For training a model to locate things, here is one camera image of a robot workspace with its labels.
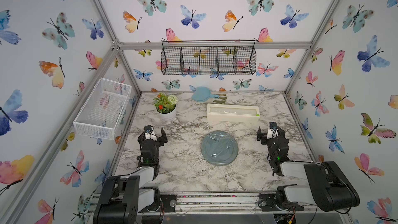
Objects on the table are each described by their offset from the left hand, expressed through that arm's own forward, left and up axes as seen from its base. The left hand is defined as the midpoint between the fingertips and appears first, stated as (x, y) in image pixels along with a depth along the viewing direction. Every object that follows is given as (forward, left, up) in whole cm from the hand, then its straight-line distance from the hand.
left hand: (155, 128), depth 87 cm
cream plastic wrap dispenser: (+12, -46, -5) cm, 47 cm away
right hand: (0, -65, 0) cm, 65 cm away
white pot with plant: (+14, -4, +4) cm, 15 cm away
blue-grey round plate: (-8, -36, -10) cm, 38 cm away
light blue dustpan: (+37, -27, -11) cm, 47 cm away
